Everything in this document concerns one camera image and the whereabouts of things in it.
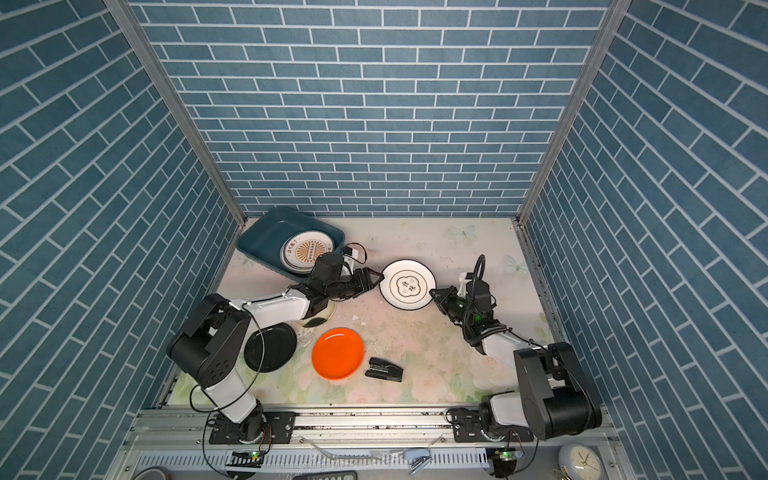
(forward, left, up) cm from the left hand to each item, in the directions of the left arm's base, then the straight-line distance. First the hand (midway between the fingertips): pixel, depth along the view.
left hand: (381, 280), depth 89 cm
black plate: (-14, +30, -13) cm, 36 cm away
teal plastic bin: (+27, +46, -11) cm, 55 cm away
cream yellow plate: (-15, +13, +9) cm, 22 cm away
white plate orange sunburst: (+18, +29, -8) cm, 35 cm away
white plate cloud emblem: (0, -8, -3) cm, 8 cm away
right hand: (-2, -14, -1) cm, 14 cm away
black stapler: (-22, 0, -10) cm, 25 cm away
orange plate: (-18, +12, -12) cm, 25 cm away
